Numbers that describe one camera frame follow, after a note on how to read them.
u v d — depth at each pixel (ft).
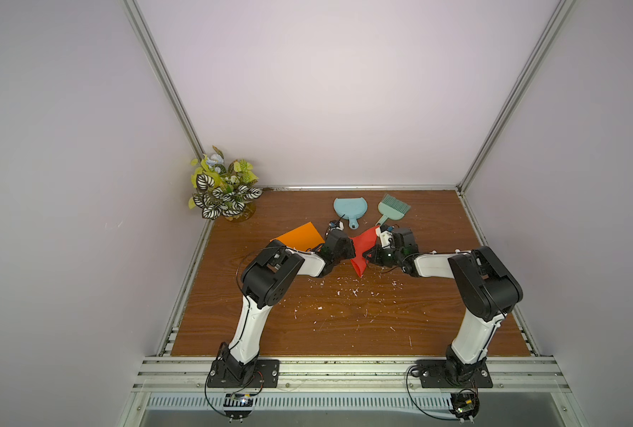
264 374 2.40
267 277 1.82
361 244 3.34
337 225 2.98
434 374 2.37
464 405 2.29
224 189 2.94
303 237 3.58
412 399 2.28
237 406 2.37
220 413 2.02
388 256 2.79
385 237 2.96
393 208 3.72
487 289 1.70
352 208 3.73
